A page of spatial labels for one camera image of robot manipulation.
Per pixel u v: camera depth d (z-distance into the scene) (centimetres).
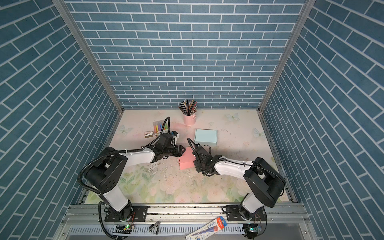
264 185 44
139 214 74
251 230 70
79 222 73
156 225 70
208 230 68
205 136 100
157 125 109
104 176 47
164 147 74
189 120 109
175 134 87
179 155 84
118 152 52
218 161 59
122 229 72
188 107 105
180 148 85
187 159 90
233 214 74
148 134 102
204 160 68
